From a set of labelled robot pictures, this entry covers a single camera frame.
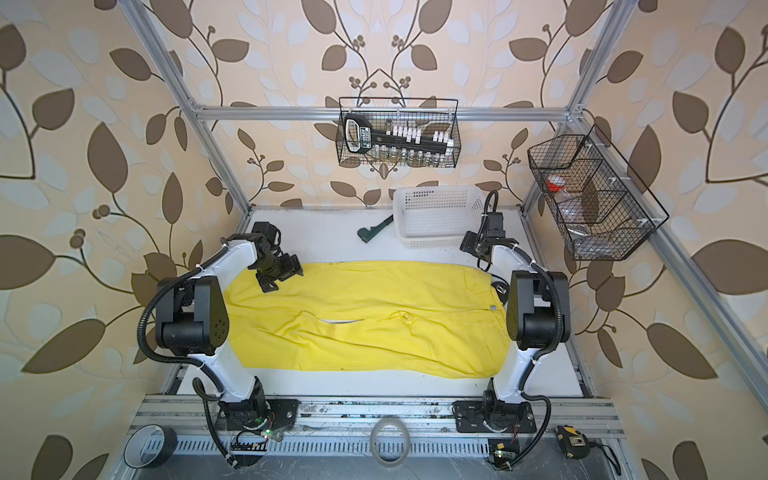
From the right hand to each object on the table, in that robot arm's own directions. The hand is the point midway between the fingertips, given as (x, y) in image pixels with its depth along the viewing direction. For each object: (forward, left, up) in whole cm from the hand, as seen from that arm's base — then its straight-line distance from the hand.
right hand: (474, 246), depth 99 cm
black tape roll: (-51, +87, -8) cm, 101 cm away
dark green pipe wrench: (+13, +37, -7) cm, 40 cm away
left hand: (-8, +59, -1) cm, 59 cm away
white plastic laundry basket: (+22, +9, -8) cm, 25 cm away
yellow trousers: (-21, +27, -8) cm, 35 cm away
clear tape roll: (-53, +25, -5) cm, 59 cm away
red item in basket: (+2, -18, +25) cm, 31 cm away
